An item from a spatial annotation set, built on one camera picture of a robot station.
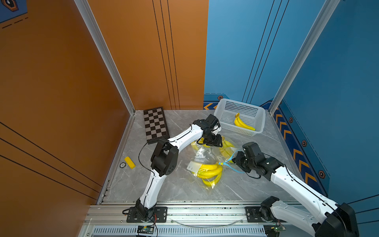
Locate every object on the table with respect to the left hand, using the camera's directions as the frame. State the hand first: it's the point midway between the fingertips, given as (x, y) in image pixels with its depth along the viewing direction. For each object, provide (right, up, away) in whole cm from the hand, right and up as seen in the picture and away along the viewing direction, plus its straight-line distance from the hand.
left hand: (221, 143), depth 90 cm
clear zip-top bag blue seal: (-2, -7, -20) cm, 21 cm away
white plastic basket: (+22, +17, +26) cm, 37 cm away
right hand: (+5, -8, -9) cm, 12 cm away
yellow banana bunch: (+16, +13, +18) cm, 28 cm away
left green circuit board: (-39, -40, -19) cm, 59 cm away
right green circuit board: (+22, -40, -19) cm, 49 cm away
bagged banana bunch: (-7, -15, -10) cm, 20 cm away
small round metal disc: (-62, -14, +1) cm, 63 cm away
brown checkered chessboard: (-45, +11, +18) cm, 50 cm away
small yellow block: (-57, -12, +2) cm, 58 cm away
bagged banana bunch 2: (-12, +2, -3) cm, 13 cm away
